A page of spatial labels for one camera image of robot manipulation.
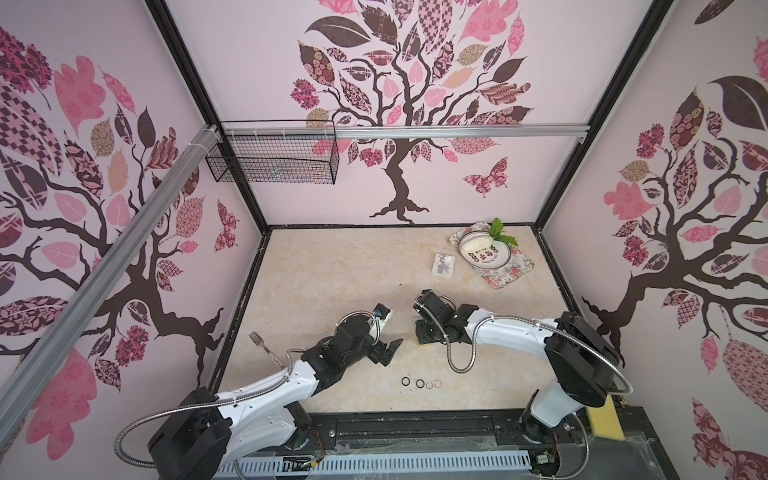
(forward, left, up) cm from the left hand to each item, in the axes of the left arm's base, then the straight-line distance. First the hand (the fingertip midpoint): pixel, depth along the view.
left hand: (388, 336), depth 82 cm
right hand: (+4, -10, -5) cm, 12 cm away
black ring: (-10, -6, -8) cm, 14 cm away
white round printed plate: (+35, -40, -7) cm, 54 cm away
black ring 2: (-10, -8, -8) cm, 15 cm away
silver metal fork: (+2, +40, -8) cm, 41 cm away
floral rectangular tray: (+30, -48, -7) cm, 57 cm away
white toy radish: (+39, -34, -4) cm, 52 cm away
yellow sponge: (-20, -55, -7) cm, 59 cm away
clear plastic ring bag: (+28, -20, -4) cm, 35 cm away
